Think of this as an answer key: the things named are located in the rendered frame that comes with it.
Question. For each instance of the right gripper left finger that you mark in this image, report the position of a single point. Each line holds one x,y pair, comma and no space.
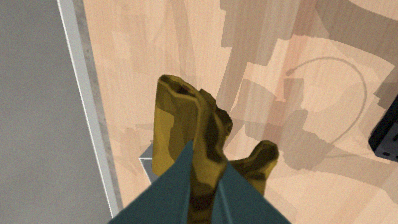
166,200

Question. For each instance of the yellow striped necktie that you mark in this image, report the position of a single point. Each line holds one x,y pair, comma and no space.
182,113

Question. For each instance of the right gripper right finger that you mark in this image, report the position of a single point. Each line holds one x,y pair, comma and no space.
238,202

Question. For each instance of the white rectangular tray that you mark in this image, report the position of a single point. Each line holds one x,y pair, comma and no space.
146,161

